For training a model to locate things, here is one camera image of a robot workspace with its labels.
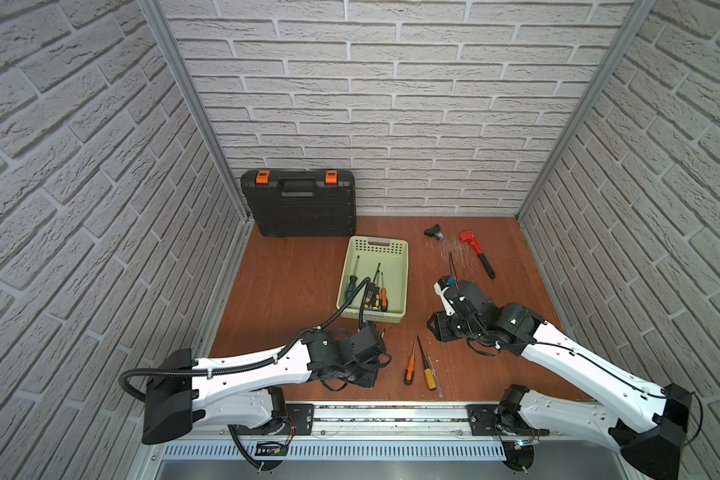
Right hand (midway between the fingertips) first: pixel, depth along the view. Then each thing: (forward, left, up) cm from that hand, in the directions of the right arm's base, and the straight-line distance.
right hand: (435, 321), depth 75 cm
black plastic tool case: (+46, +36, +2) cm, 58 cm away
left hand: (-10, +15, -7) cm, 19 cm away
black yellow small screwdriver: (+16, +13, -14) cm, 25 cm away
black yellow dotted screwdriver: (+19, +15, -15) cm, 29 cm away
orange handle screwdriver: (+16, +11, -14) cm, 24 cm away
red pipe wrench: (+38, -24, -13) cm, 47 cm away
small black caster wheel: (+42, -13, -15) cm, 46 cm away
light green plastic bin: (+30, +9, -15) cm, 34 cm away
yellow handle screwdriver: (-10, +1, -14) cm, 17 cm away
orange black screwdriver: (-7, +6, -14) cm, 17 cm away
